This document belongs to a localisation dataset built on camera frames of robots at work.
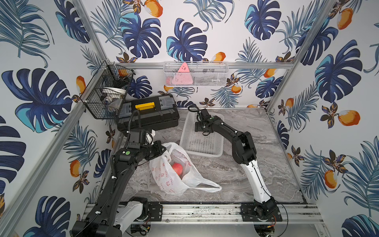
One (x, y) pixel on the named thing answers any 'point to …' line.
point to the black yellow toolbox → (148, 113)
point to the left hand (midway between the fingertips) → (166, 146)
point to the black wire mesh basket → (105, 96)
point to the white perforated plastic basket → (195, 143)
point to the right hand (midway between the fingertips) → (201, 127)
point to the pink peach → (178, 168)
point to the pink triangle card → (183, 76)
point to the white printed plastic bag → (163, 178)
